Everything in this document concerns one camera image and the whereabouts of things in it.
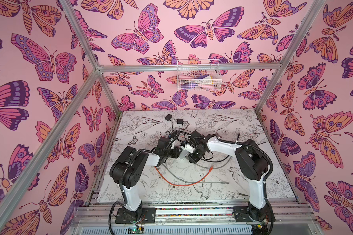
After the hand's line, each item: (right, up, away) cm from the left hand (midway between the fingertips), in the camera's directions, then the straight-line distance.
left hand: (183, 149), depth 96 cm
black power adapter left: (-11, +22, +20) cm, 32 cm away
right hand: (+5, -5, -2) cm, 7 cm away
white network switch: (0, -3, -3) cm, 4 cm away
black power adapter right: (-2, +19, +18) cm, 26 cm away
